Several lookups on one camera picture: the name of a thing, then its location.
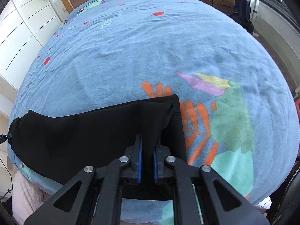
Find black pants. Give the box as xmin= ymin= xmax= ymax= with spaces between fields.
xmin=8 ymin=95 xmax=187 ymax=184

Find white wardrobe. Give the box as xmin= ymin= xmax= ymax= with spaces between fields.
xmin=1 ymin=0 xmax=62 ymax=89

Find blue patterned bed sheet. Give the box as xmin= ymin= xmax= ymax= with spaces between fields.
xmin=8 ymin=0 xmax=299 ymax=224

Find left dinosaur pillow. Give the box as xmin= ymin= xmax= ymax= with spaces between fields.
xmin=77 ymin=0 xmax=106 ymax=15

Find black backpack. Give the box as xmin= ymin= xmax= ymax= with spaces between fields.
xmin=230 ymin=14 xmax=254 ymax=34

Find curved grey desk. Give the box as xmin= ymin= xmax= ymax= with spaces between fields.
xmin=259 ymin=0 xmax=299 ymax=33

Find dark hanging tote bag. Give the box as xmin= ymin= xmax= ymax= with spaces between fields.
xmin=233 ymin=0 xmax=251 ymax=20

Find black cable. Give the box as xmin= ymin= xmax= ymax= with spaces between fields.
xmin=0 ymin=157 xmax=14 ymax=201

